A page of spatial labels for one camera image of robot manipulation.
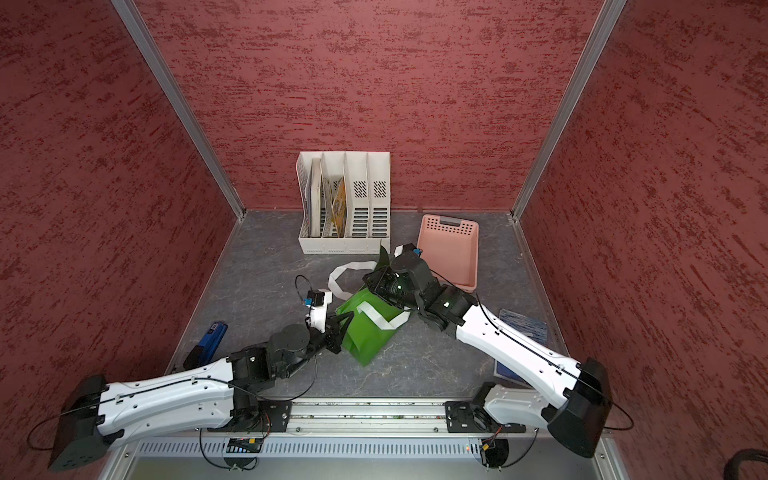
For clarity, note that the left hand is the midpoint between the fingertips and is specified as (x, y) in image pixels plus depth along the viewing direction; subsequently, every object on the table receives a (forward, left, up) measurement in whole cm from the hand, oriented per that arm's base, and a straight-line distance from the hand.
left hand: (351, 320), depth 73 cm
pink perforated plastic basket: (+38, -32, -19) cm, 54 cm away
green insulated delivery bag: (-2, -3, -6) cm, 7 cm away
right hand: (+5, -3, +7) cm, 10 cm away
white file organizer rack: (+57, 0, -6) cm, 58 cm away
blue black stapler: (-4, +43, -14) cm, 46 cm away
